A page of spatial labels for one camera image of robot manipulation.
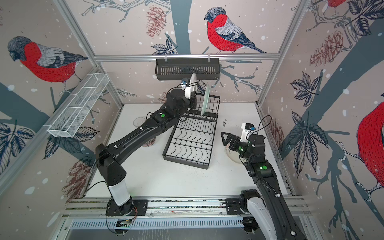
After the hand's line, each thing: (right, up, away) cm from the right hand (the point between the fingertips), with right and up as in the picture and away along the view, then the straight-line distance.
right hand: (226, 136), depth 74 cm
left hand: (-16, +23, -2) cm, 28 cm away
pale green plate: (-10, +19, +2) cm, 22 cm away
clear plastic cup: (-57, +7, +31) cm, 65 cm away
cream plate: (+8, -14, +15) cm, 23 cm away
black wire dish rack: (-18, -5, +23) cm, 30 cm away
